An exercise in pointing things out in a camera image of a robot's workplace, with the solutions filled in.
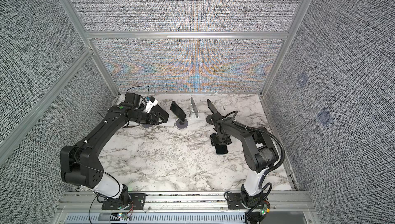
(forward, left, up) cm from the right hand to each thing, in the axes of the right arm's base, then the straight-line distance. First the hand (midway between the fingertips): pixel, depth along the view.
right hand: (219, 142), depth 94 cm
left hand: (+4, +33, +19) cm, 38 cm away
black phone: (+19, +27, +8) cm, 34 cm away
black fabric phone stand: (+3, +6, +20) cm, 21 cm away
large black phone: (-5, 0, +2) cm, 6 cm away
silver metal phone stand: (+17, +15, +12) cm, 26 cm away
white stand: (+13, +31, +4) cm, 34 cm away
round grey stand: (+13, +24, +1) cm, 27 cm away
